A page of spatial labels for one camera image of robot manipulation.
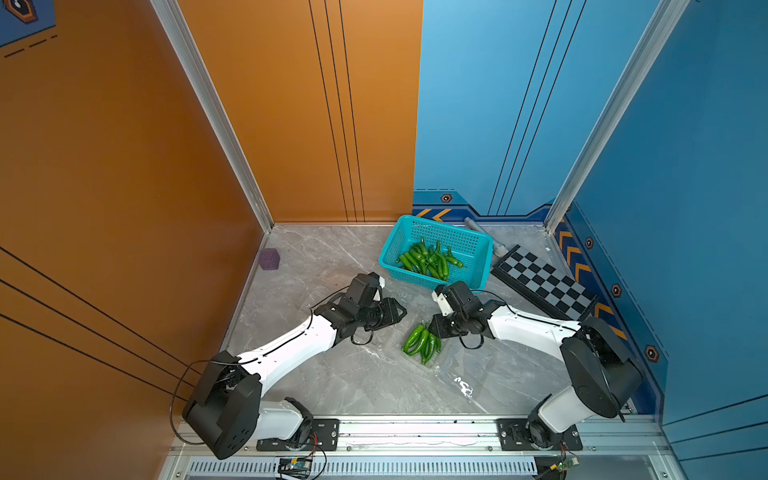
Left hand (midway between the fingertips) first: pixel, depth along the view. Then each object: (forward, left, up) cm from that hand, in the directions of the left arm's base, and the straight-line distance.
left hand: (404, 309), depth 82 cm
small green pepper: (+27, -17, -11) cm, 34 cm away
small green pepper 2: (-5, -3, -11) cm, 12 cm away
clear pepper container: (-10, -19, -14) cm, 26 cm away
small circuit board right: (-33, -39, -12) cm, 52 cm away
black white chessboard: (+16, -48, -10) cm, 51 cm away
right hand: (-1, -8, -10) cm, 13 cm away
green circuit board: (-35, +26, -16) cm, 46 cm away
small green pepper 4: (-6, -9, -11) cm, 15 cm away
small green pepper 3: (-7, -4, -10) cm, 13 cm away
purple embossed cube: (+31, +52, -17) cm, 63 cm away
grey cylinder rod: (+29, -35, -9) cm, 46 cm away
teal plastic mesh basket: (+26, -10, -7) cm, 29 cm away
